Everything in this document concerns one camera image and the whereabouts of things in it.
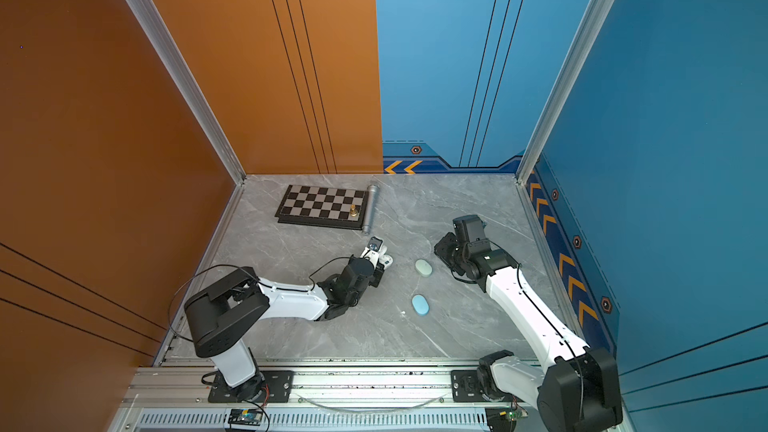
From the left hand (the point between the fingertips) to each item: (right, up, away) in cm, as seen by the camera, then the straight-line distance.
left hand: (379, 252), depth 89 cm
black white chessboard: (-21, +14, +17) cm, 30 cm away
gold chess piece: (-10, +12, +14) cm, 20 cm away
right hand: (+15, +2, -7) cm, 17 cm away
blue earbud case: (+12, -15, -4) cm, 19 cm away
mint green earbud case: (+14, -6, +3) cm, 15 cm away
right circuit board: (+31, -37, -18) cm, 51 cm away
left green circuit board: (-32, -37, -17) cm, 52 cm away
